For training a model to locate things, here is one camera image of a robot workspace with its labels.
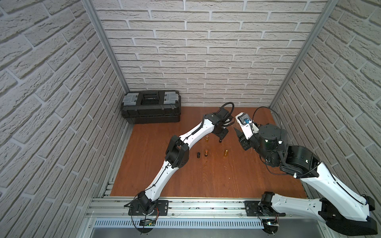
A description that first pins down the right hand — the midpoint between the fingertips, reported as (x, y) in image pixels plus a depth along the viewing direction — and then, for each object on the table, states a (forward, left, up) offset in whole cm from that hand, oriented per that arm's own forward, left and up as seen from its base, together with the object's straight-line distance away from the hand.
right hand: (242, 124), depth 60 cm
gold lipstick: (+5, +1, -35) cm, 35 cm away
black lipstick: (+5, +13, -37) cm, 39 cm away
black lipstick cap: (+5, +18, -35) cm, 40 cm away
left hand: (+16, 0, -29) cm, 34 cm away
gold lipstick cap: (+16, +11, -35) cm, 40 cm away
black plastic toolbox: (+34, +47, -20) cm, 61 cm away
